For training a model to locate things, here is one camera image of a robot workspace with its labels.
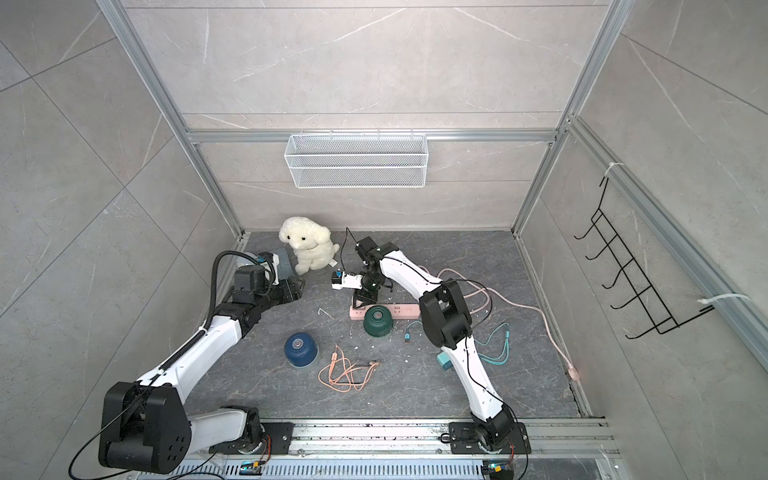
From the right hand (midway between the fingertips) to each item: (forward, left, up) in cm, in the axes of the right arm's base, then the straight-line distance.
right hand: (360, 298), depth 96 cm
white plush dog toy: (+14, +16, +12) cm, 24 cm away
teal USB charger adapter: (-20, -25, -2) cm, 33 cm away
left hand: (0, +18, +12) cm, 22 cm away
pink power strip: (-4, -17, -3) cm, 18 cm away
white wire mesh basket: (+39, +1, +26) cm, 47 cm away
